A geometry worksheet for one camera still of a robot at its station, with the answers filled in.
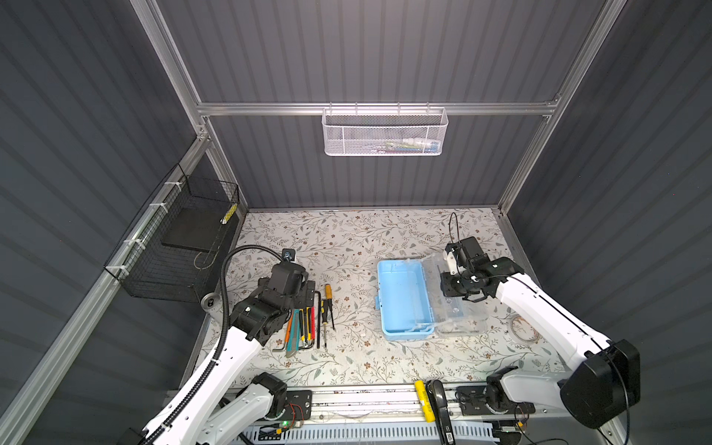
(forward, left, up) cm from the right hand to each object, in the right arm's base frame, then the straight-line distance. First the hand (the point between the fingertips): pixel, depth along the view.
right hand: (448, 287), depth 82 cm
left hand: (-3, +45, +8) cm, 46 cm away
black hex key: (-5, +41, -12) cm, 42 cm away
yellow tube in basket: (+16, +66, +16) cm, 69 cm away
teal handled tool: (-10, +48, -11) cm, 50 cm away
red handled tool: (-6, +42, -12) cm, 44 cm away
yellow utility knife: (-8, +44, -10) cm, 46 cm away
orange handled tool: (-8, +49, -11) cm, 51 cm away
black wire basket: (+3, +76, +16) cm, 78 cm away
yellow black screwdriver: (0, +38, -11) cm, 40 cm away
